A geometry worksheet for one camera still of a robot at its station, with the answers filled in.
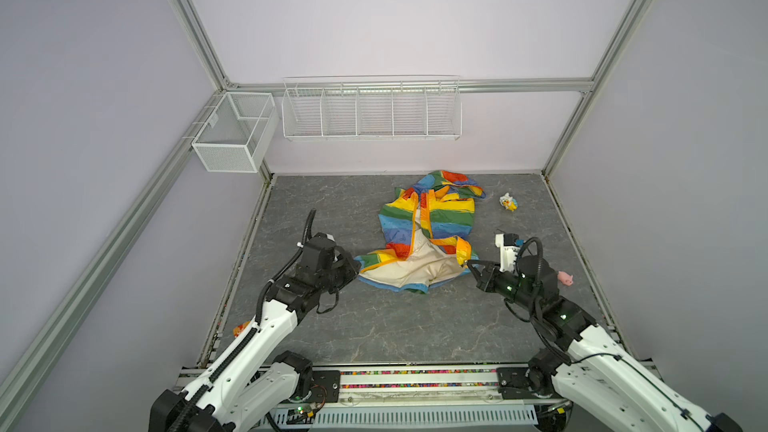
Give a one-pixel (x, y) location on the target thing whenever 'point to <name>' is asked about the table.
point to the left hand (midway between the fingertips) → (363, 267)
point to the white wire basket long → (372, 108)
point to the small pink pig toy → (565, 278)
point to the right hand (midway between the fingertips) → (468, 265)
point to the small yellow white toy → (508, 202)
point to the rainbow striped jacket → (428, 229)
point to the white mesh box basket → (238, 133)
